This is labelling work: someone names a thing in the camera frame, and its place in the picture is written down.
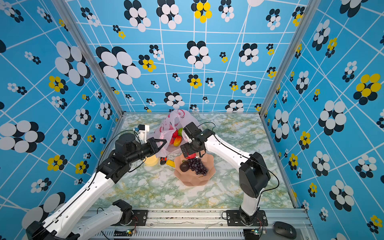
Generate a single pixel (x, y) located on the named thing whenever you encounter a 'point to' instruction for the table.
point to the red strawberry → (191, 156)
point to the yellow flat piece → (171, 163)
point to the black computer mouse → (285, 230)
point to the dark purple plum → (184, 166)
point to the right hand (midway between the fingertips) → (191, 148)
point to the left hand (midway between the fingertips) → (167, 140)
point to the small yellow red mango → (177, 141)
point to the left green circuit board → (123, 232)
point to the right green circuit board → (251, 234)
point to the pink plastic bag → (165, 129)
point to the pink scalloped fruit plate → (190, 177)
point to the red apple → (174, 135)
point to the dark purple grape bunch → (196, 164)
